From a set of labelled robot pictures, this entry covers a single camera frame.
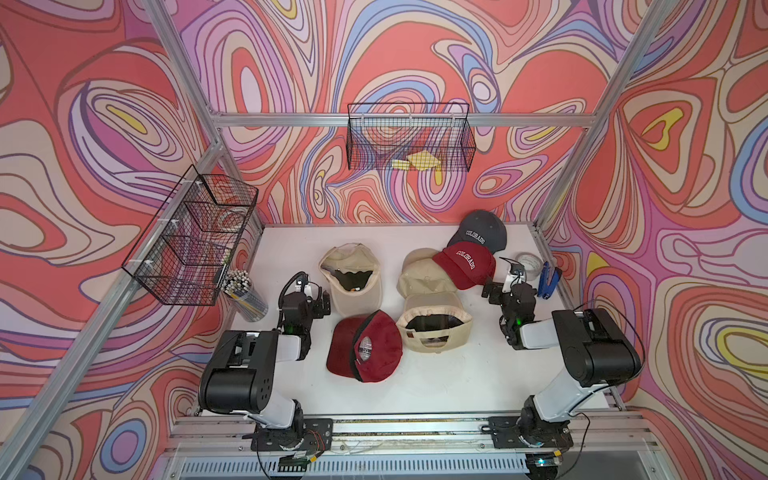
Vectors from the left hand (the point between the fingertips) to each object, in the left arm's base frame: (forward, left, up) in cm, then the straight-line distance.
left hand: (313, 292), depth 94 cm
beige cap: (+7, -13, -1) cm, 14 cm away
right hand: (+3, -61, 0) cm, 61 cm away
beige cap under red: (+4, -35, +3) cm, 36 cm away
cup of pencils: (-7, +17, +5) cm, 19 cm away
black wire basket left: (+1, +29, +21) cm, 36 cm away
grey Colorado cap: (+26, -58, +3) cm, 64 cm away
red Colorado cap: (+9, -51, +2) cm, 51 cm away
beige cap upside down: (-11, -38, 0) cm, 39 cm away
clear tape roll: (+15, -77, -4) cm, 78 cm away
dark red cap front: (-16, -18, -5) cm, 24 cm away
